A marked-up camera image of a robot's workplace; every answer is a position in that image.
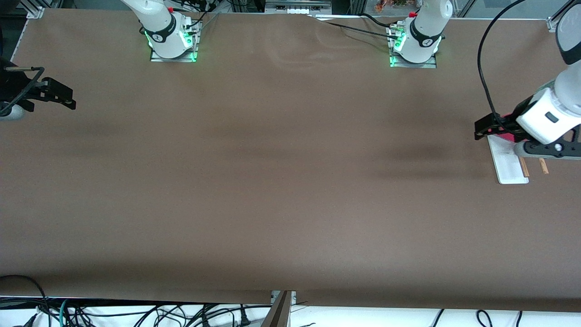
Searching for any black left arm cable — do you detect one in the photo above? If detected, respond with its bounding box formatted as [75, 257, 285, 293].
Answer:
[478, 0, 529, 137]

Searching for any brown table cover sheet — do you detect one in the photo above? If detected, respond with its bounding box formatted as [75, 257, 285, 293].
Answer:
[0, 8, 581, 313]

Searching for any aluminium frame post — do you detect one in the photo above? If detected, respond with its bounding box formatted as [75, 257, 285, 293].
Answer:
[25, 0, 46, 20]
[547, 0, 581, 31]

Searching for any white rack with wooden bars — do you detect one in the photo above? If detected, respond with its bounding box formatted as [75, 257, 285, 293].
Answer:
[488, 134, 550, 185]

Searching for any black cable on tabletop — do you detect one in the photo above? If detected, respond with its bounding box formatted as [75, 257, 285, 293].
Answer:
[313, 15, 402, 40]

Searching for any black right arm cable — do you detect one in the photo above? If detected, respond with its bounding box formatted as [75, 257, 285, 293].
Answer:
[0, 66, 46, 115]

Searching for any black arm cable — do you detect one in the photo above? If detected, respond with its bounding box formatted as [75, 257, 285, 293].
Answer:
[478, 0, 529, 137]
[0, 66, 46, 115]

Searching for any grey power strip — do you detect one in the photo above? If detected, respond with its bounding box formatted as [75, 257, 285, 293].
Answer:
[266, 0, 332, 14]

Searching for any black looping floor cable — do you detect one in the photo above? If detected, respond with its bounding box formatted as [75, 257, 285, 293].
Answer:
[0, 275, 50, 318]

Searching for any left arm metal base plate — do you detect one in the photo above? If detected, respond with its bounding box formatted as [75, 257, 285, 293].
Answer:
[389, 23, 438, 69]

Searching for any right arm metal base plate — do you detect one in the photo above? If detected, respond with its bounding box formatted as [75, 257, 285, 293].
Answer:
[150, 23, 200, 63]

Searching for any aluminium frame beam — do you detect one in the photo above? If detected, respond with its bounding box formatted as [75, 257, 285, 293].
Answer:
[261, 291, 296, 327]

